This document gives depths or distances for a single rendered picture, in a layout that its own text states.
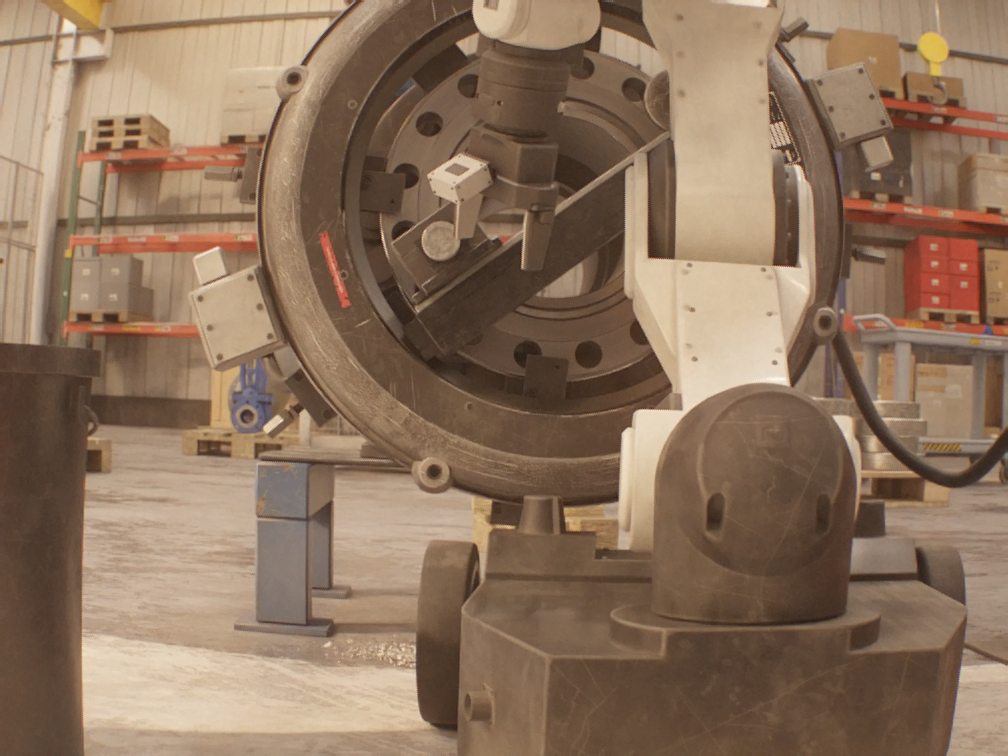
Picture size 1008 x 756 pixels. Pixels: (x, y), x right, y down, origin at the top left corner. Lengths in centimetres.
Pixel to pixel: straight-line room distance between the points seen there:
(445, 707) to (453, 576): 14
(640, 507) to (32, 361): 49
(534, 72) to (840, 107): 64
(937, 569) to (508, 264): 67
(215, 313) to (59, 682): 82
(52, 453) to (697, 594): 50
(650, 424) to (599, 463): 66
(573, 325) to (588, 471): 22
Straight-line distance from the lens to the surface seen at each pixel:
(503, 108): 147
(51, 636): 120
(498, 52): 149
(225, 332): 191
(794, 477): 103
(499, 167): 150
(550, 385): 198
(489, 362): 198
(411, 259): 180
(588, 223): 186
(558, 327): 199
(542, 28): 147
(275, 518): 222
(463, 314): 184
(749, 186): 153
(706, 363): 138
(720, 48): 158
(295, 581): 222
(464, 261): 179
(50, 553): 118
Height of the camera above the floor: 33
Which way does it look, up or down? 1 degrees up
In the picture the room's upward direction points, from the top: 2 degrees clockwise
